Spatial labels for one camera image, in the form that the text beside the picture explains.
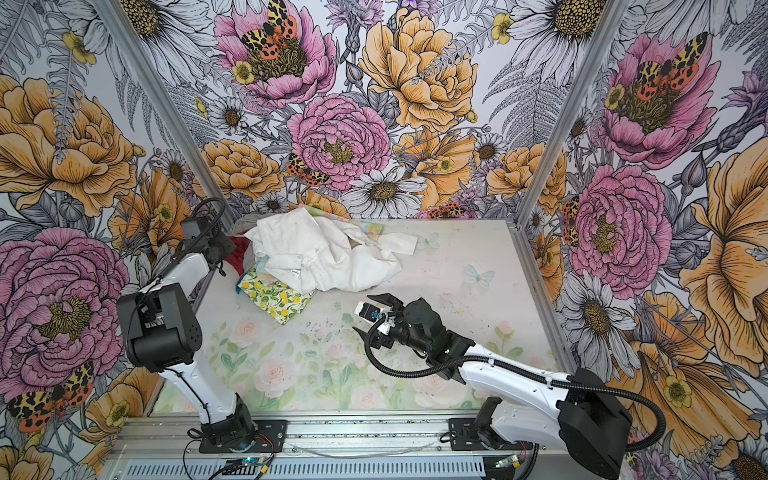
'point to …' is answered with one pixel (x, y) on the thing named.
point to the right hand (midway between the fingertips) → (366, 317)
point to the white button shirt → (312, 253)
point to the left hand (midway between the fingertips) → (225, 251)
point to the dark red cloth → (237, 257)
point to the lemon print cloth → (276, 299)
